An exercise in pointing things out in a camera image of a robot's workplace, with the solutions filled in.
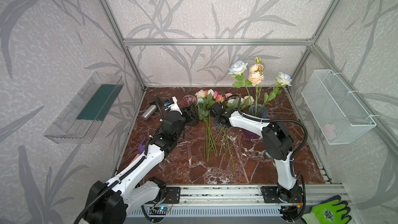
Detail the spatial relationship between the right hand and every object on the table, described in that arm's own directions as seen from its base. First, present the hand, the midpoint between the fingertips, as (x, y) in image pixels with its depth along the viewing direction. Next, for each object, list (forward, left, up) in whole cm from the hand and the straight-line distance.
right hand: (220, 117), depth 97 cm
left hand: (-5, +15, +22) cm, 27 cm away
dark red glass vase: (+9, +21, +1) cm, 23 cm away
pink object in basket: (-18, -50, +16) cm, 56 cm away
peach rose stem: (+2, -16, +31) cm, 35 cm away
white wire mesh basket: (-19, -46, +29) cm, 58 cm away
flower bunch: (+13, -17, -1) cm, 21 cm away
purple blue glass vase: (-5, -20, +14) cm, 25 cm away
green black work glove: (-48, -48, -3) cm, 68 cm away
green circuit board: (-47, +28, -4) cm, 55 cm away
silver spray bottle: (+6, +48, -3) cm, 49 cm away
